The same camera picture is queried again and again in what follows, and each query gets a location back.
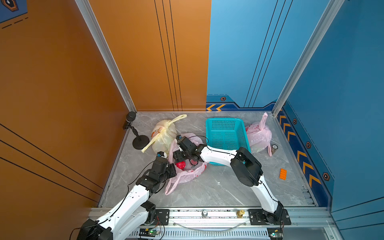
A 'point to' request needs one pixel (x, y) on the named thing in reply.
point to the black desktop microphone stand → (141, 141)
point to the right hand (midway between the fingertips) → (178, 153)
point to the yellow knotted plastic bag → (163, 135)
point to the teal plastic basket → (227, 134)
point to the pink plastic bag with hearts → (185, 170)
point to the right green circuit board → (276, 233)
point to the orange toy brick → (283, 174)
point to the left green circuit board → (147, 232)
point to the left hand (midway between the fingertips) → (176, 165)
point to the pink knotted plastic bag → (259, 135)
